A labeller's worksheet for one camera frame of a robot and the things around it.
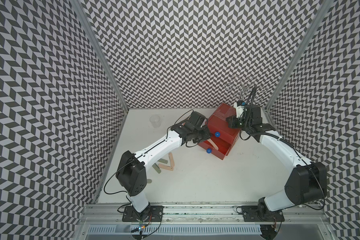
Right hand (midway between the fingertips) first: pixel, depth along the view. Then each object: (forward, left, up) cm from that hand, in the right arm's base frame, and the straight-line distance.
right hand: (227, 121), depth 85 cm
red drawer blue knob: (-8, +6, -1) cm, 11 cm away
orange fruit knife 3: (-18, +37, -21) cm, 46 cm away
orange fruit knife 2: (-14, +33, -19) cm, 41 cm away
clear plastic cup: (+15, +47, -16) cm, 52 cm away
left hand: (-10, +10, 0) cm, 14 cm away
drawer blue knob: (-14, +11, -8) cm, 20 cm away
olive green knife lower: (-27, +45, -19) cm, 56 cm away
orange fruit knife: (-9, +7, -12) cm, 16 cm away
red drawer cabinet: (-10, +3, -3) cm, 10 cm away
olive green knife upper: (-14, +39, -22) cm, 47 cm away
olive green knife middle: (-19, +42, -20) cm, 50 cm away
